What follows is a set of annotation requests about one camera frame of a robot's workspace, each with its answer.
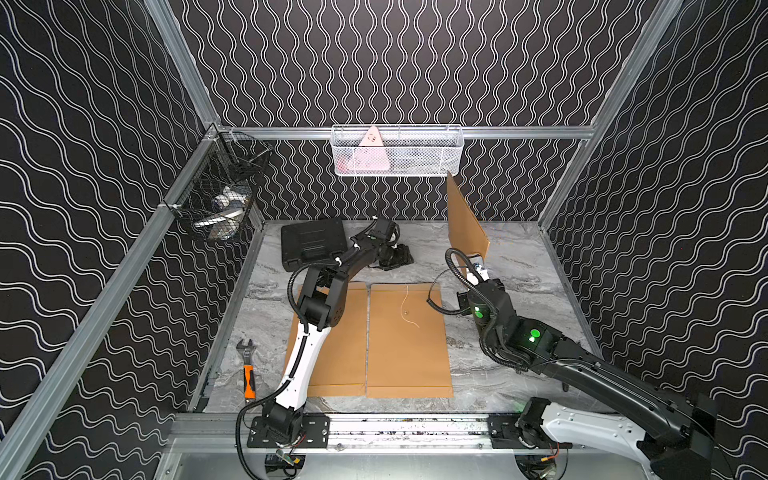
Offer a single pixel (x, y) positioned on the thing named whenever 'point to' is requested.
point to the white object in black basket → (224, 221)
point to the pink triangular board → (370, 154)
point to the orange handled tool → (249, 386)
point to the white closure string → (401, 309)
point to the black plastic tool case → (317, 241)
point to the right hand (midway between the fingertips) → (475, 274)
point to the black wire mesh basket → (217, 194)
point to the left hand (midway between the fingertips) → (408, 256)
